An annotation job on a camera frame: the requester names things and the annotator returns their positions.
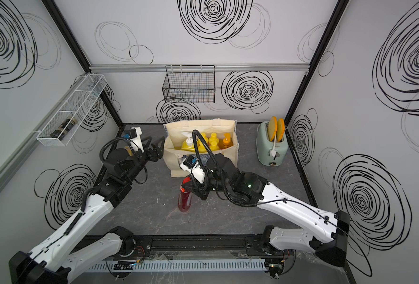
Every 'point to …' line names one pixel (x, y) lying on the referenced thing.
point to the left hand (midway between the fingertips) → (157, 137)
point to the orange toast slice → (280, 129)
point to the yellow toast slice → (272, 128)
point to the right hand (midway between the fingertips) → (185, 182)
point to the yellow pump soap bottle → (188, 145)
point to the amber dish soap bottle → (226, 142)
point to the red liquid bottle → (184, 198)
